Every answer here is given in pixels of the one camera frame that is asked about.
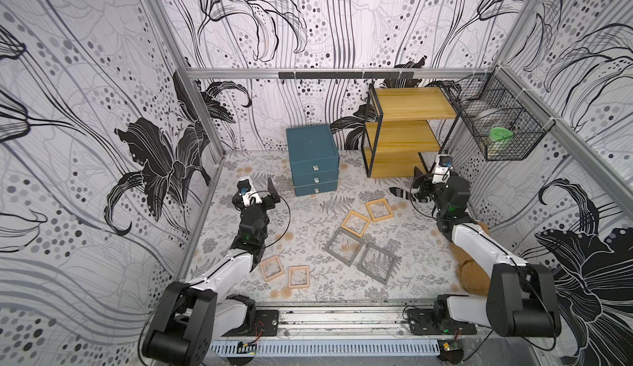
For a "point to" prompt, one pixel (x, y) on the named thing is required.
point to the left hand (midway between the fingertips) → (262, 185)
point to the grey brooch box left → (344, 246)
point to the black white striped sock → (404, 194)
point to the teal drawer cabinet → (312, 142)
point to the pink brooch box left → (271, 267)
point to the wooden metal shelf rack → (404, 126)
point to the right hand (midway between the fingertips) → (432, 165)
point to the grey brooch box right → (377, 263)
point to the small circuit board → (250, 349)
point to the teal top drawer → (314, 166)
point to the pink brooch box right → (298, 276)
